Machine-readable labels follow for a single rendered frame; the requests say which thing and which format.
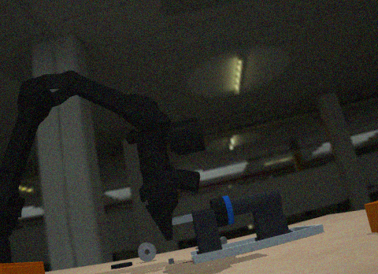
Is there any grey metal shaft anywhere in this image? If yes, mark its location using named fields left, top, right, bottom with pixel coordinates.
left=172, top=214, right=193, bottom=225

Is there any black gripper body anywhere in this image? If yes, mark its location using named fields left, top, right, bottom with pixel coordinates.
left=139, top=157, right=178, bottom=205

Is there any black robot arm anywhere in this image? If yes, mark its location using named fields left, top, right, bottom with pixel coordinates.
left=0, top=70, right=206, bottom=264

